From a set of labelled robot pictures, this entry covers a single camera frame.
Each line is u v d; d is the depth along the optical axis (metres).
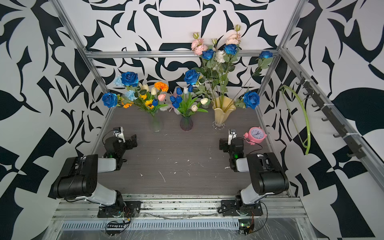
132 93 0.72
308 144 0.66
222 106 0.96
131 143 0.85
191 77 0.65
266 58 0.79
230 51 0.75
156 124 0.98
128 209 0.73
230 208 0.74
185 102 0.94
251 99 0.57
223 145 0.85
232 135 0.82
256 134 0.99
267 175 0.46
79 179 0.46
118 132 0.81
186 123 0.99
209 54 0.73
